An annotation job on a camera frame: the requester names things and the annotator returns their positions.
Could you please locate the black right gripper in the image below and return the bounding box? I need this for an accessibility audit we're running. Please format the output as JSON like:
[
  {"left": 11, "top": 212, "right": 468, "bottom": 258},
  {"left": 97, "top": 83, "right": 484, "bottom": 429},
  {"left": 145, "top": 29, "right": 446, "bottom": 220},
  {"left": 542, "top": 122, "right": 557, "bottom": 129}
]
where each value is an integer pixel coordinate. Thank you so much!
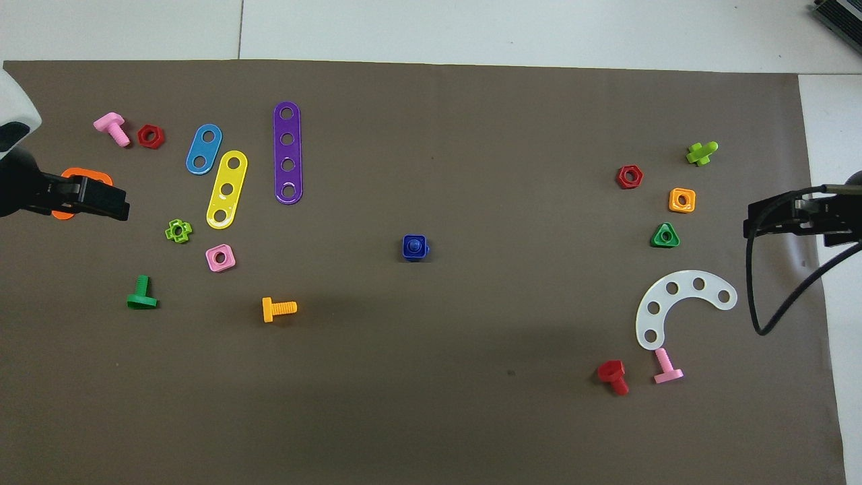
[{"left": 744, "top": 170, "right": 862, "bottom": 247}]

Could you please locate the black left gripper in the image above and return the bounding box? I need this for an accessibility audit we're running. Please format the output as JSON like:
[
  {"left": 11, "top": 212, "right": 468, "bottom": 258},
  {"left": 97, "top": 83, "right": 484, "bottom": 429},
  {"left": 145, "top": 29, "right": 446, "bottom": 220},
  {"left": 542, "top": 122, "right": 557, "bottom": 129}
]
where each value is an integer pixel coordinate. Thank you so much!
[{"left": 0, "top": 147, "right": 129, "bottom": 222}]

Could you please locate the pink plastic screw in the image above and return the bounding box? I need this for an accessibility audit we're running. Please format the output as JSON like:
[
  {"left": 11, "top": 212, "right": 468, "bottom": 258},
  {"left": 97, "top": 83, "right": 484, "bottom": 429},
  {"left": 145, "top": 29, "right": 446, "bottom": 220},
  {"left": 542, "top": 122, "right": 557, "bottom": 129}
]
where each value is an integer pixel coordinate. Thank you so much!
[
  {"left": 93, "top": 112, "right": 131, "bottom": 148},
  {"left": 653, "top": 347, "right": 685, "bottom": 385}
]

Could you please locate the dark green plastic screw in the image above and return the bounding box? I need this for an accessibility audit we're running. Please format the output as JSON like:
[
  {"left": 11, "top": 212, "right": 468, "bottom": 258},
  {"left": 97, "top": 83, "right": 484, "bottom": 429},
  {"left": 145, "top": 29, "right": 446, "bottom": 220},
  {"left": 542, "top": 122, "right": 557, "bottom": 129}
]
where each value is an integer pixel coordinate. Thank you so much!
[{"left": 126, "top": 275, "right": 160, "bottom": 311}]

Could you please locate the lime green cross screw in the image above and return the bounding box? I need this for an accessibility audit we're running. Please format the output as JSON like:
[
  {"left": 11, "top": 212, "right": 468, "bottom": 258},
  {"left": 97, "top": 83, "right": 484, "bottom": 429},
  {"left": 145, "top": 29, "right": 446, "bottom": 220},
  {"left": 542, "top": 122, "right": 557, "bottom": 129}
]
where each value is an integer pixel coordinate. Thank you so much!
[{"left": 685, "top": 141, "right": 719, "bottom": 167}]

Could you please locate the pink square nut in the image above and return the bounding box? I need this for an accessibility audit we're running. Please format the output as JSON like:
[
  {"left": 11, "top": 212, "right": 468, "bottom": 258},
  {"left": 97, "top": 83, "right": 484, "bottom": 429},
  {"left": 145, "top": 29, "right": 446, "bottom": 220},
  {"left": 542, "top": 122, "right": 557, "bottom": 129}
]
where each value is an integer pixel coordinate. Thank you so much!
[{"left": 205, "top": 243, "right": 237, "bottom": 273}]

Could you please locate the orange plastic screw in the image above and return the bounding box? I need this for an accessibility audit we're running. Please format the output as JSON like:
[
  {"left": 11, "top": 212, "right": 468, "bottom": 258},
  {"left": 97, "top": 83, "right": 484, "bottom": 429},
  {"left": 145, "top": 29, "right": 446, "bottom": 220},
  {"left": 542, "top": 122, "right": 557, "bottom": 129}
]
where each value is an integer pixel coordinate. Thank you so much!
[{"left": 261, "top": 296, "right": 298, "bottom": 323}]

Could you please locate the red plastic screw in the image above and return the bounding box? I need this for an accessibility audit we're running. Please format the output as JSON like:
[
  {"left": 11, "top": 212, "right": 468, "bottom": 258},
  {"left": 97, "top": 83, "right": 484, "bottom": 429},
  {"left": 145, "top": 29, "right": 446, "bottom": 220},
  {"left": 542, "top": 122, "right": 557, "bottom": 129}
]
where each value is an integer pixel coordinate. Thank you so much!
[{"left": 597, "top": 360, "right": 630, "bottom": 397}]

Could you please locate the orange heart-shaped plate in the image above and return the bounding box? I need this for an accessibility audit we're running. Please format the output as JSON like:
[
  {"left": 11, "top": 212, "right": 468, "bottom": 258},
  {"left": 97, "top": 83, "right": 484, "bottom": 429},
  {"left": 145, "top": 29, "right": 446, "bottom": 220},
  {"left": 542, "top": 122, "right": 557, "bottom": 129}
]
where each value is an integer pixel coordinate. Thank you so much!
[{"left": 51, "top": 167, "right": 114, "bottom": 221}]

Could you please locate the blue two-hole plate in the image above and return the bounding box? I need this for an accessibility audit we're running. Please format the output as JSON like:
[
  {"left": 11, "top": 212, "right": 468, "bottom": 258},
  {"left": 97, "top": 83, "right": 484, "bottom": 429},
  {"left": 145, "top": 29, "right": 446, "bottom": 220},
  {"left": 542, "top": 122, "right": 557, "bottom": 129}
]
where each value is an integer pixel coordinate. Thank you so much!
[{"left": 185, "top": 123, "right": 223, "bottom": 176}]

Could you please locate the yellow three-hole plate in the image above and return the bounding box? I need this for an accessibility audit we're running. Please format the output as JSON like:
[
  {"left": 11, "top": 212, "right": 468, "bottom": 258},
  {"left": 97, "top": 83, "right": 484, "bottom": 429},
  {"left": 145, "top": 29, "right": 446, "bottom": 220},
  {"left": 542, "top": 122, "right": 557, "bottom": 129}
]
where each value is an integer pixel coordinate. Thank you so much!
[{"left": 205, "top": 150, "right": 248, "bottom": 230}]

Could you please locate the white curved five-hole plate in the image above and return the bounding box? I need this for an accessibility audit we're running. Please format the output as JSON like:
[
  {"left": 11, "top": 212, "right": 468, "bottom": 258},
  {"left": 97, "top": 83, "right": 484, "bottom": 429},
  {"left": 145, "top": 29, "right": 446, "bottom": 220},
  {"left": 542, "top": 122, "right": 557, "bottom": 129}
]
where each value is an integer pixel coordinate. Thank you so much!
[{"left": 635, "top": 270, "right": 739, "bottom": 352}]

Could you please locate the black ribbed device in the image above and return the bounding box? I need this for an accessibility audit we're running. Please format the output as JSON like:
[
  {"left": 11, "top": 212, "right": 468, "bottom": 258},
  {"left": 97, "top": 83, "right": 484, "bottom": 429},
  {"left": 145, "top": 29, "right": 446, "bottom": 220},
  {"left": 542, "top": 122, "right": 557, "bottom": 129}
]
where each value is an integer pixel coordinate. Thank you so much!
[{"left": 810, "top": 0, "right": 862, "bottom": 38}]

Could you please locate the purple four-hole plate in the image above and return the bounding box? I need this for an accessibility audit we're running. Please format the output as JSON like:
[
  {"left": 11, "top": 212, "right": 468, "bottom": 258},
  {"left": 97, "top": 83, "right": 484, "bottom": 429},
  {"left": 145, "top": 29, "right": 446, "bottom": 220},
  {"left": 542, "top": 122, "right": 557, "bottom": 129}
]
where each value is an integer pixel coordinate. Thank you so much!
[{"left": 273, "top": 101, "right": 304, "bottom": 205}]

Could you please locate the brown table mat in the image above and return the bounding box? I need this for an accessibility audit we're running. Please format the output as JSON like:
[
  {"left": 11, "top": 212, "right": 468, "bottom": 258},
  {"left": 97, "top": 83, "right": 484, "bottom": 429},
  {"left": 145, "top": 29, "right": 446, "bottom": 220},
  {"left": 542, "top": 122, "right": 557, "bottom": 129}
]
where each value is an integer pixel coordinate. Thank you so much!
[{"left": 0, "top": 59, "right": 848, "bottom": 485}]

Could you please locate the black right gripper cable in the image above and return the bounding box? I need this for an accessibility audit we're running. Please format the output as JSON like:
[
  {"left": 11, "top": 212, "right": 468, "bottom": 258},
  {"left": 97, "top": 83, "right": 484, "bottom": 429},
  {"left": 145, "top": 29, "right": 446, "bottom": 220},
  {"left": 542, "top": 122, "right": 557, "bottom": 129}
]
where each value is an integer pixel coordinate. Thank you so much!
[{"left": 744, "top": 183, "right": 862, "bottom": 336}]

